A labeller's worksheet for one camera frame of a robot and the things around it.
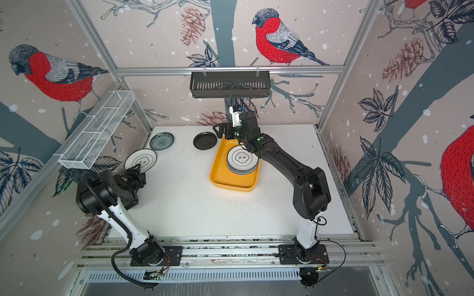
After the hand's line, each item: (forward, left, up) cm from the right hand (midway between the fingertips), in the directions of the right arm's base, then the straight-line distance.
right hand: (222, 124), depth 82 cm
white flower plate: (0, +48, -28) cm, 56 cm away
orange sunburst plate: (-8, -9, -28) cm, 30 cm away
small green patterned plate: (+13, +43, -28) cm, 53 cm away
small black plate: (+14, +16, -28) cm, 35 cm away
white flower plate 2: (-1, -7, -25) cm, 27 cm away
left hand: (-7, +43, -23) cm, 49 cm away
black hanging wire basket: (+35, 0, -1) cm, 35 cm away
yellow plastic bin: (-10, +3, -28) cm, 30 cm away
